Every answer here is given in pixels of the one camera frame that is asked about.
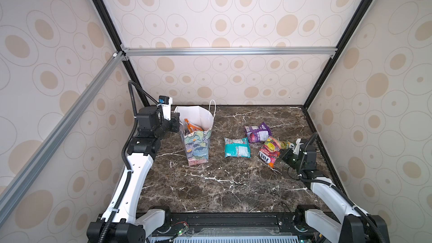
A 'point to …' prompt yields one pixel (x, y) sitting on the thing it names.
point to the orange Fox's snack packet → (191, 127)
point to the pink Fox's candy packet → (270, 151)
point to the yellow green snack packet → (284, 144)
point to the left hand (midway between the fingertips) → (184, 112)
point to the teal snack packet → (237, 147)
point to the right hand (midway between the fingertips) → (286, 149)
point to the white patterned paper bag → (196, 123)
